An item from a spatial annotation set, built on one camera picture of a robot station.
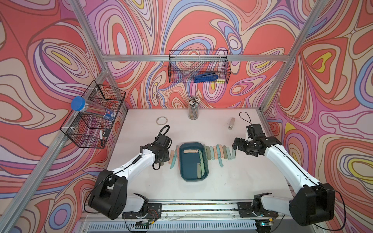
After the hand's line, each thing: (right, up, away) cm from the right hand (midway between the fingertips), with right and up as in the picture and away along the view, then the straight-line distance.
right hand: (240, 151), depth 83 cm
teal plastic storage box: (-30, -8, +6) cm, 32 cm away
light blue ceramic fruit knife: (-40, -7, +10) cm, 42 cm away
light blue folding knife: (-15, -3, +11) cm, 19 cm away
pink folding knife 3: (-27, -2, +12) cm, 29 cm away
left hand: (-45, -5, +5) cm, 45 cm away
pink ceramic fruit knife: (-37, -4, +8) cm, 38 cm away
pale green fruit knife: (-22, -11, +5) cm, 25 cm away
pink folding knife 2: (-8, -2, +12) cm, 15 cm away
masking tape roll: (-55, +18, +28) cm, 65 cm away
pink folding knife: (-12, -2, +12) cm, 18 cm away
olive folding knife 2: (-24, -13, +3) cm, 27 cm away
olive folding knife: (-6, -3, +12) cm, 14 cm away
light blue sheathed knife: (-4, -5, +10) cm, 12 cm away
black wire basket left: (-82, +13, -12) cm, 84 cm away
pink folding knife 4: (-41, -6, +10) cm, 43 cm away
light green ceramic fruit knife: (-20, -6, +7) cm, 22 cm away
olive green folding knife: (-17, -2, +12) cm, 21 cm away
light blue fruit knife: (-10, -4, +10) cm, 15 cm away
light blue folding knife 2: (0, -4, +11) cm, 12 cm away
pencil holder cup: (-27, +27, +21) cm, 44 cm away
